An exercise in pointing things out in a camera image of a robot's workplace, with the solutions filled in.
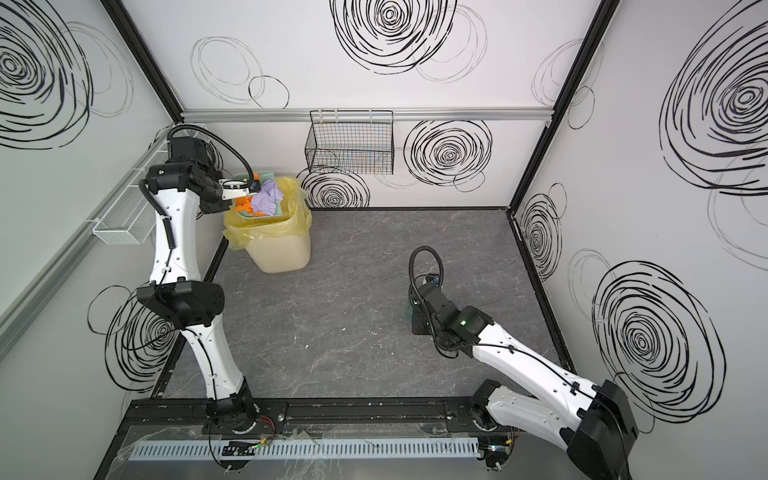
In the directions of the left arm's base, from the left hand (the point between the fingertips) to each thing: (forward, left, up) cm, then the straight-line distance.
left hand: (219, 188), depth 81 cm
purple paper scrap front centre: (0, -11, -5) cm, 12 cm away
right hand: (-27, -54, -21) cm, 64 cm away
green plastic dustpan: (+9, -9, -2) cm, 13 cm away
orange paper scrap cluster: (-2, -7, -3) cm, 8 cm away
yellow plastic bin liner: (-4, -20, -8) cm, 22 cm away
